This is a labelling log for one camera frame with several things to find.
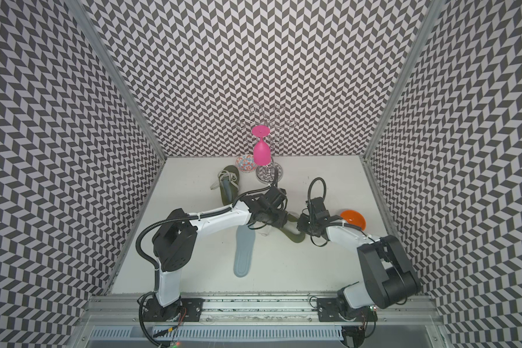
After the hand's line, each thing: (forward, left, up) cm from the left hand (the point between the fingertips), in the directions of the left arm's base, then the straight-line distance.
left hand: (281, 221), depth 88 cm
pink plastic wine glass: (+25, +8, +16) cm, 30 cm away
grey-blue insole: (-7, +15, -6) cm, 17 cm away
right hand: (-1, -8, -5) cm, 10 cm away
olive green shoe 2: (-2, -4, -5) cm, 6 cm away
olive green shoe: (+20, +24, -1) cm, 32 cm away
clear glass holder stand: (+8, +3, +21) cm, 23 cm away
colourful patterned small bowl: (+37, +18, -5) cm, 41 cm away
